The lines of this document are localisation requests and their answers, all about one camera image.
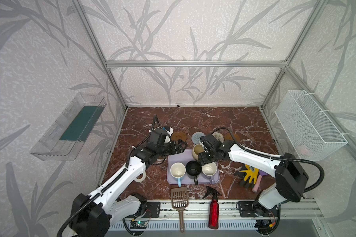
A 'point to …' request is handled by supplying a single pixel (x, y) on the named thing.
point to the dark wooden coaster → (228, 136)
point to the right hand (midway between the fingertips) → (202, 154)
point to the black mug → (193, 169)
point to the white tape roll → (143, 177)
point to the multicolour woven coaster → (219, 136)
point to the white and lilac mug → (210, 170)
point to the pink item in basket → (303, 150)
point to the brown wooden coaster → (177, 135)
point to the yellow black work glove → (246, 176)
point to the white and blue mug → (178, 170)
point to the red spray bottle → (213, 209)
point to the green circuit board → (139, 224)
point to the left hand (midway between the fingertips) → (184, 142)
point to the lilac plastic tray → (184, 156)
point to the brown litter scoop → (179, 196)
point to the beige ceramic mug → (197, 149)
